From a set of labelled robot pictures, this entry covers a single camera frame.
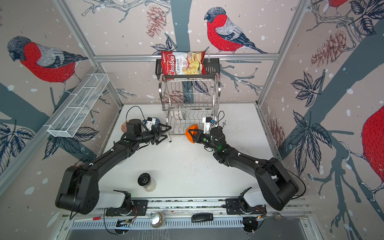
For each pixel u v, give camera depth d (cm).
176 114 98
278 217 70
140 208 73
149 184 72
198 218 68
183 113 106
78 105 78
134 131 67
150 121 81
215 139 63
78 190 42
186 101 124
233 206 73
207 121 75
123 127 104
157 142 81
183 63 88
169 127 78
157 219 62
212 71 95
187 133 81
